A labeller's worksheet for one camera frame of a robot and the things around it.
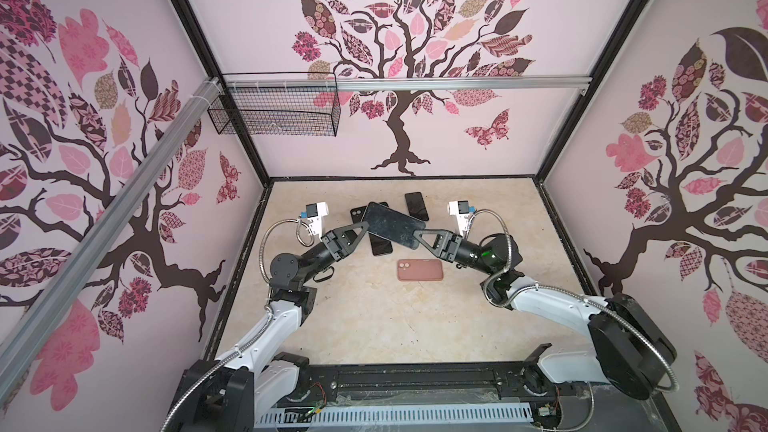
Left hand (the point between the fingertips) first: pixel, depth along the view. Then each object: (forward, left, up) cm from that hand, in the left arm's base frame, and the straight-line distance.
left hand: (372, 230), depth 66 cm
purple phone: (+1, -5, +1) cm, 5 cm away
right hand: (-1, -10, -1) cm, 10 cm away
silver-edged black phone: (+32, -14, -30) cm, 46 cm away
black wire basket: (+49, +33, +2) cm, 59 cm away
